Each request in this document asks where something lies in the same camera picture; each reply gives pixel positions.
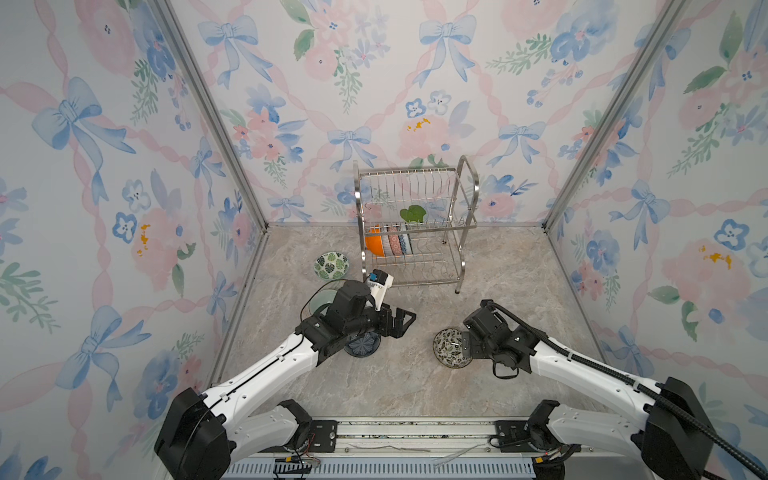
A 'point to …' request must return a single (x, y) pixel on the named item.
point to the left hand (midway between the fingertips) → (404, 310)
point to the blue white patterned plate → (405, 244)
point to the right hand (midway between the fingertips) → (478, 339)
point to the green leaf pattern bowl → (331, 265)
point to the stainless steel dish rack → (414, 222)
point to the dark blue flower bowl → (363, 345)
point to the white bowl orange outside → (374, 243)
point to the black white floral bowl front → (447, 349)
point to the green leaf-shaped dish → (413, 213)
